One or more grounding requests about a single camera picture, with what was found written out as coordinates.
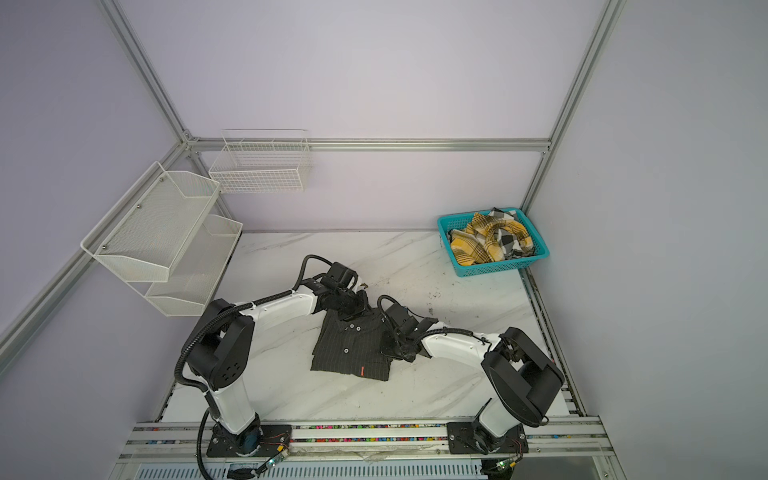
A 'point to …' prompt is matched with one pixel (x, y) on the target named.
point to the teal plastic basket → (445, 223)
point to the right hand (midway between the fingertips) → (380, 351)
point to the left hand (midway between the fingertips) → (372, 313)
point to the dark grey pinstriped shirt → (352, 346)
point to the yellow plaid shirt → (492, 237)
